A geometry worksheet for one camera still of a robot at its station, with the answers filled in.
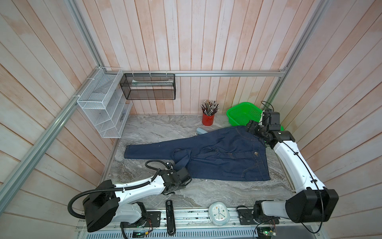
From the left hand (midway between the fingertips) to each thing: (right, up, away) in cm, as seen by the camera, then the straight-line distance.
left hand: (174, 186), depth 82 cm
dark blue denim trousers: (+37, +16, +15) cm, 43 cm away
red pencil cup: (+22, +39, +29) cm, 53 cm away
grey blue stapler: (+16, +31, +22) cm, 41 cm away
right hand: (+44, +34, 0) cm, 56 cm away
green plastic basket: (+50, +44, +33) cm, 75 cm away
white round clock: (+23, -10, -9) cm, 27 cm away
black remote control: (-1, -12, -11) cm, 16 cm away
